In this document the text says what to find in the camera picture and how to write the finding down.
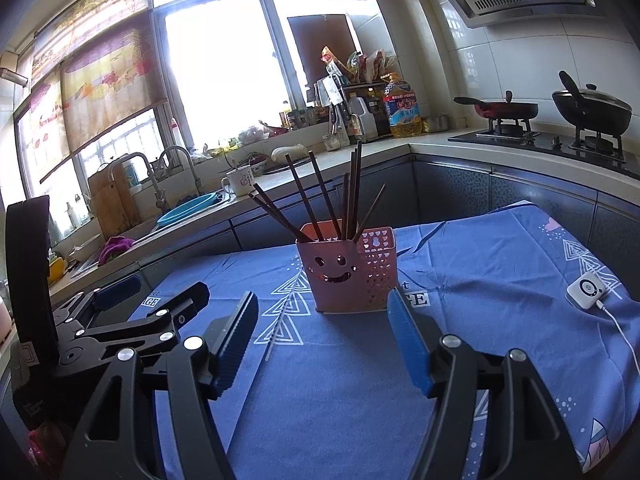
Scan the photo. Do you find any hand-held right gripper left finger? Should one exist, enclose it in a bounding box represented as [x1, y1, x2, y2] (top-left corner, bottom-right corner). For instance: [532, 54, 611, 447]
[60, 290, 260, 480]

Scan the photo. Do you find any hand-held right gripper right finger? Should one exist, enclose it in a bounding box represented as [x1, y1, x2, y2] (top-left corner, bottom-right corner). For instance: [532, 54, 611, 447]
[386, 289, 583, 480]

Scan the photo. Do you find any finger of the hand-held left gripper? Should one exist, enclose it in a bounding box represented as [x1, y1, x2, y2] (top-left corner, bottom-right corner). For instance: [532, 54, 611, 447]
[62, 281, 210, 361]
[52, 274, 142, 322]

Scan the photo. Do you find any pink plastic utensil holder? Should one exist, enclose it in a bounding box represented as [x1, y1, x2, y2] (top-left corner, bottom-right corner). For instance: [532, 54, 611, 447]
[295, 226, 399, 313]

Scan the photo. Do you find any bundle of wooden chopsticks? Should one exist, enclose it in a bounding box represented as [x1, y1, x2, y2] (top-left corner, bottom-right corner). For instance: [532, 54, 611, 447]
[247, 141, 388, 243]

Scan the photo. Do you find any person's left forearm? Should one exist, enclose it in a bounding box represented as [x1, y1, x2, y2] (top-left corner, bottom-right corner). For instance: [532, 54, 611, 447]
[27, 422, 68, 476]

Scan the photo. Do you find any pink cloth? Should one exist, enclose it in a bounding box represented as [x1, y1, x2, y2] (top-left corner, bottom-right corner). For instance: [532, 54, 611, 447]
[97, 236, 135, 266]

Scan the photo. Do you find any wooden cutting board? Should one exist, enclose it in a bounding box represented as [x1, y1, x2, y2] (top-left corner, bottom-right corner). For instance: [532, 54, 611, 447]
[87, 162, 141, 238]

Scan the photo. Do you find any blue plastic basin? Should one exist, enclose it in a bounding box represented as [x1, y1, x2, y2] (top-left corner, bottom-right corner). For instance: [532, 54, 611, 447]
[156, 192, 220, 227]

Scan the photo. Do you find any blue printed tablecloth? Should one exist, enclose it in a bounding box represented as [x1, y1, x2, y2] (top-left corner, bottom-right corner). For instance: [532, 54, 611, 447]
[127, 200, 640, 480]

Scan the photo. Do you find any steel kitchen faucet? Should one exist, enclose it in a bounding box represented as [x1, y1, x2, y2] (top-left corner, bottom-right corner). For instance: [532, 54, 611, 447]
[107, 152, 168, 213]
[159, 145, 203, 196]

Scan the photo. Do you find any printed roller blind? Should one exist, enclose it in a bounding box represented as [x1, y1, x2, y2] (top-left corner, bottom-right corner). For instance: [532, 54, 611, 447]
[60, 25, 168, 153]
[15, 80, 71, 181]

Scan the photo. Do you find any white mug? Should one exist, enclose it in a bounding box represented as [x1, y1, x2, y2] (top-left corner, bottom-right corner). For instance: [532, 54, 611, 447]
[221, 165, 255, 197]

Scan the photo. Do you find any white plastic jug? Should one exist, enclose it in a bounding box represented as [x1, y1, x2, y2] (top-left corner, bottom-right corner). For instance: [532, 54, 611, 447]
[347, 94, 376, 142]

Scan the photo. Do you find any yellow cooking oil bottle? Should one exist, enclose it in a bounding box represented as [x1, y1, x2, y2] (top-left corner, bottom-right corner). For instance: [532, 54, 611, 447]
[382, 74, 420, 138]

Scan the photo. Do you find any black gas stove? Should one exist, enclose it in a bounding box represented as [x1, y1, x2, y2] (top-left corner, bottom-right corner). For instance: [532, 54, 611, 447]
[447, 127, 640, 176]

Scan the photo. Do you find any black countertop rack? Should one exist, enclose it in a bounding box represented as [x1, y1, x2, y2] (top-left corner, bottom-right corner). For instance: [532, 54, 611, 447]
[314, 77, 391, 141]

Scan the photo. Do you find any red frying pan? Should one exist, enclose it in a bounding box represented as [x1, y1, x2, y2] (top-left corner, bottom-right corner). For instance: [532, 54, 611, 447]
[453, 91, 540, 120]

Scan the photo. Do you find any pile of snack packets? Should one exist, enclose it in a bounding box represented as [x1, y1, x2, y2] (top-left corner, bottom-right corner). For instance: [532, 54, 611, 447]
[320, 46, 401, 83]

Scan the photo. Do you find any black wok with lid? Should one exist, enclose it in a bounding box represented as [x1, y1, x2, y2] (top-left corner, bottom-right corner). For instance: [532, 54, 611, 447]
[551, 70, 633, 136]

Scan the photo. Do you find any brown cardboard sheet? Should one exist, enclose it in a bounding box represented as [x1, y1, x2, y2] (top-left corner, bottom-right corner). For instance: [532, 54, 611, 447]
[286, 13, 362, 106]

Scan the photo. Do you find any white cable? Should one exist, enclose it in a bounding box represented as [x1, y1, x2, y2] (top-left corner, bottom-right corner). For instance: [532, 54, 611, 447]
[597, 302, 640, 358]

